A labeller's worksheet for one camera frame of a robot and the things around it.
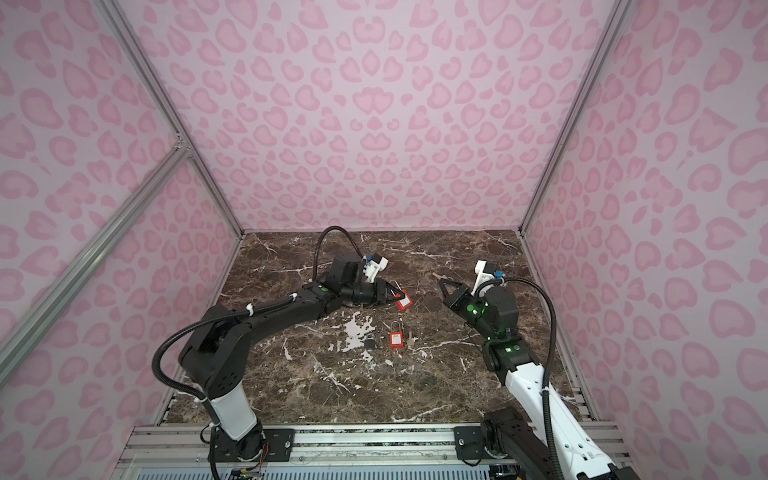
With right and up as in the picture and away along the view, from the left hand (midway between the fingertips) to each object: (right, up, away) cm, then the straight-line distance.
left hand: (406, 293), depth 81 cm
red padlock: (0, -3, +1) cm, 3 cm away
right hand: (+8, +4, -8) cm, 12 cm away
